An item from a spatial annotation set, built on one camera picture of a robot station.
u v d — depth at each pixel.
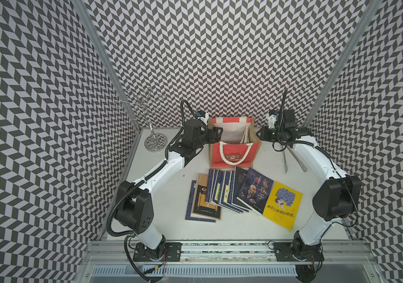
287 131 0.63
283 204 0.85
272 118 0.77
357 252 0.76
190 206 0.82
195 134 0.61
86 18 0.74
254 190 0.87
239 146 0.83
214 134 0.72
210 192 0.84
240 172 0.93
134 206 0.44
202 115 0.72
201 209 0.80
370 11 0.68
